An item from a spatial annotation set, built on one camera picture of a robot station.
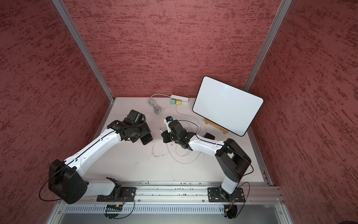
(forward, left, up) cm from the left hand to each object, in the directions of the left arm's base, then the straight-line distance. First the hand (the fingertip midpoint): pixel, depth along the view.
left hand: (145, 134), depth 82 cm
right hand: (+1, -10, -4) cm, 11 cm away
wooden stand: (+18, -41, -11) cm, 46 cm away
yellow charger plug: (+39, -19, -13) cm, 45 cm away
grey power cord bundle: (+31, -1, -12) cm, 33 cm away
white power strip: (+41, -24, -12) cm, 49 cm away
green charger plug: (+40, -14, -12) cm, 44 cm away
